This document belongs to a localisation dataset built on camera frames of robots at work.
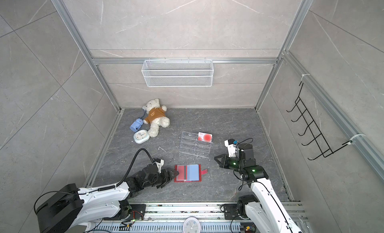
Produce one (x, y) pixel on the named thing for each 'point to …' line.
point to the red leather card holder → (189, 173)
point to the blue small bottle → (136, 125)
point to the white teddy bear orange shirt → (155, 116)
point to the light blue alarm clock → (141, 136)
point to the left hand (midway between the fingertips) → (177, 173)
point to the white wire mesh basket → (178, 73)
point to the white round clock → (191, 225)
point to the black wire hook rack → (313, 129)
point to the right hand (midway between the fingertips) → (215, 157)
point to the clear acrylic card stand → (190, 144)
